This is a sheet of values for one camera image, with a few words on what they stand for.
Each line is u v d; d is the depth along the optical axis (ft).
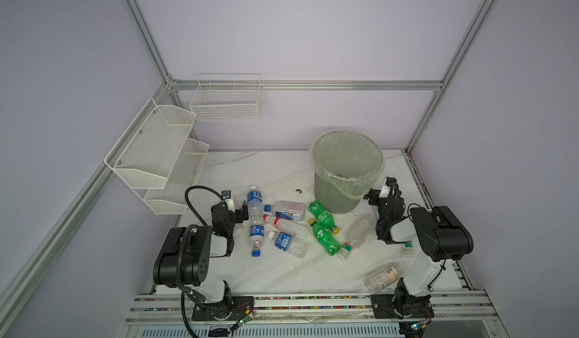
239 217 2.81
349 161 3.25
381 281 2.45
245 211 2.89
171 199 2.46
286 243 2.70
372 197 2.83
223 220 2.33
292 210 2.98
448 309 2.46
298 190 3.42
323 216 2.97
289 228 2.88
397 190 2.68
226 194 2.68
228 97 3.12
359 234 2.96
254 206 3.19
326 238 2.76
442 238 1.61
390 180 2.67
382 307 2.41
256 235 2.87
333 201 3.11
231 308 2.39
